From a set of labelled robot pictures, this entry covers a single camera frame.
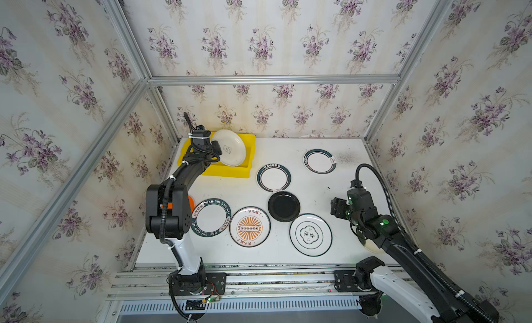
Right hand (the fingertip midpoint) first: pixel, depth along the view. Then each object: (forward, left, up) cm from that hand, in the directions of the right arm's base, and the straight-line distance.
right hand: (337, 204), depth 80 cm
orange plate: (+8, +62, -10) cm, 63 cm away
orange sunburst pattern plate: (-3, +35, -12) cm, 37 cm away
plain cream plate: (+32, +44, -2) cm, 54 cm away
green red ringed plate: (+21, +24, -11) cm, 34 cm away
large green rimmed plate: (+1, +52, -11) cm, 54 cm away
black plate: (+7, +20, -14) cm, 25 cm away
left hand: (+30, +52, +6) cm, 60 cm away
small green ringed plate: (+33, -2, -13) cm, 36 cm away
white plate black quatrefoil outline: (-7, +10, -12) cm, 17 cm away
